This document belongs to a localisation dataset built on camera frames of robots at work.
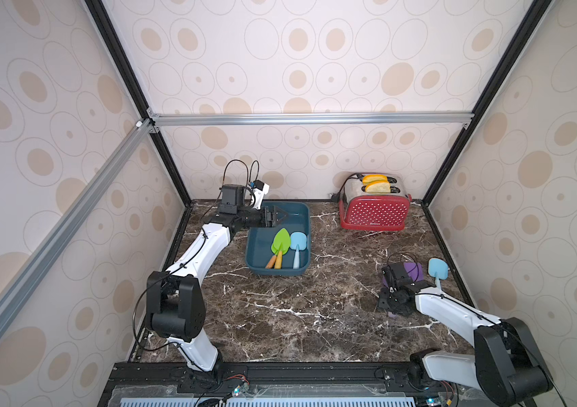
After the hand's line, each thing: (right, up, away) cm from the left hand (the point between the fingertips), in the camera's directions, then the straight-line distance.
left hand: (286, 213), depth 82 cm
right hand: (+35, -32, +7) cm, 48 cm away
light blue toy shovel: (+4, -11, +22) cm, 25 cm away
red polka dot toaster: (+29, +2, +18) cm, 34 cm away
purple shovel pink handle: (+48, -21, +13) cm, 54 cm away
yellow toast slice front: (+35, +11, +15) cm, 40 cm away
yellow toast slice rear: (+34, +14, +18) cm, 41 cm away
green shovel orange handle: (-7, -19, +13) cm, 24 cm away
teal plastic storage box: (-12, -11, +25) cm, 30 cm away
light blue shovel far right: (+58, -21, +16) cm, 64 cm away
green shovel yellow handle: (-3, -12, +21) cm, 24 cm away
